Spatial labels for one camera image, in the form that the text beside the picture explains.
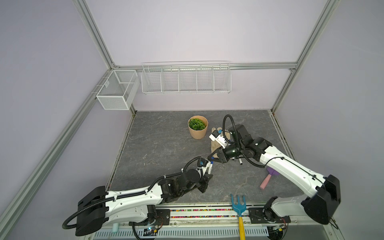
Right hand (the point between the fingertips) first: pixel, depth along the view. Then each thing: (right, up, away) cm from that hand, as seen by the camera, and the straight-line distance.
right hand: (209, 161), depth 71 cm
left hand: (+1, -8, +2) cm, 9 cm away
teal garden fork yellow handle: (+16, -26, +4) cm, 31 cm away
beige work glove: (+7, +13, -5) cm, 16 cm away
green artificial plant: (-6, +18, +25) cm, 31 cm away
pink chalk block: (+32, -15, +11) cm, 37 cm away
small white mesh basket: (-61, +42, +31) cm, 80 cm away
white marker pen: (+17, -4, +22) cm, 28 cm away
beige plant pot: (-5, +11, +26) cm, 29 cm away
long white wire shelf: (-14, +49, +27) cm, 58 cm away
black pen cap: (0, -3, 0) cm, 3 cm away
